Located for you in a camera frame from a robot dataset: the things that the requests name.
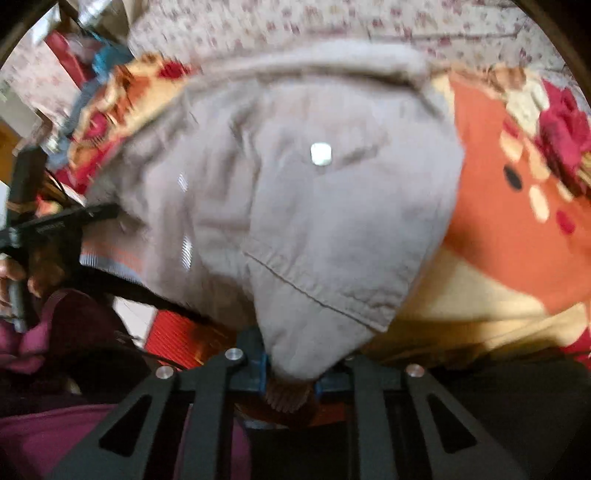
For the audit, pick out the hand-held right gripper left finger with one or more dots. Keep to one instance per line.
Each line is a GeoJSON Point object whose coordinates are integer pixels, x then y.
{"type": "Point", "coordinates": [258, 376]}

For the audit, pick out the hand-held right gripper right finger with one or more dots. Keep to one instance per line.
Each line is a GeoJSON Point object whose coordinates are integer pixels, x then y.
{"type": "Point", "coordinates": [330, 383]}

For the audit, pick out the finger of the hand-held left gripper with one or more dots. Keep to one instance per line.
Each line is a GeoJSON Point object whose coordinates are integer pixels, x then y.
{"type": "Point", "coordinates": [74, 219]}

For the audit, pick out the grey jacket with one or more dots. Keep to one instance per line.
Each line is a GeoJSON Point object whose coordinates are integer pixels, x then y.
{"type": "Point", "coordinates": [300, 221]}

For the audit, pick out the person's left hand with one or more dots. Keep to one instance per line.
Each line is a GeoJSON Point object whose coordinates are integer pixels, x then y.
{"type": "Point", "coordinates": [11, 270]}

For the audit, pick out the blue striped cloth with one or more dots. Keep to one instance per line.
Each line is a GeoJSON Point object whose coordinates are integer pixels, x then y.
{"type": "Point", "coordinates": [76, 115]}

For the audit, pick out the person's maroon garment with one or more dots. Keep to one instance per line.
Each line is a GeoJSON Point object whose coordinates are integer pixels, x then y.
{"type": "Point", "coordinates": [69, 323]}

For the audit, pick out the red cloth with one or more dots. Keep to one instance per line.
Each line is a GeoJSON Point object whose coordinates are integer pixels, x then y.
{"type": "Point", "coordinates": [64, 50]}

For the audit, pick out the floral bedsheet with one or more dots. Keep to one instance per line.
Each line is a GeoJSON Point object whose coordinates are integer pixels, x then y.
{"type": "Point", "coordinates": [277, 23]}

